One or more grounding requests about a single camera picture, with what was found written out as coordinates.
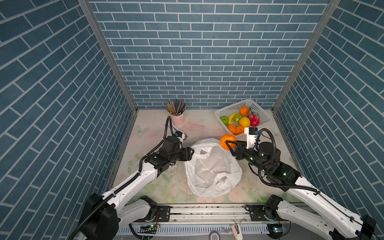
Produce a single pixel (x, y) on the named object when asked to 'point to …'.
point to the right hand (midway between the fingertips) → (230, 143)
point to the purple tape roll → (214, 232)
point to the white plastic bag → (213, 170)
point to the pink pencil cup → (178, 120)
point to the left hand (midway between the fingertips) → (194, 151)
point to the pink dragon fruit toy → (254, 119)
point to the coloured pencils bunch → (176, 108)
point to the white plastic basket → (235, 108)
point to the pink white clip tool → (239, 236)
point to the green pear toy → (236, 118)
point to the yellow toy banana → (230, 118)
